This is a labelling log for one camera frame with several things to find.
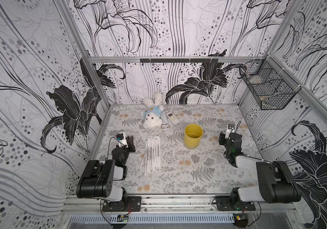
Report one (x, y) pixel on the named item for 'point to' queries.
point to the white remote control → (165, 126)
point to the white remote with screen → (171, 116)
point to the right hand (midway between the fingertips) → (227, 130)
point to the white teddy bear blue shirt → (152, 119)
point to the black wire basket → (270, 87)
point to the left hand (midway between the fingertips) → (132, 137)
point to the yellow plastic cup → (193, 133)
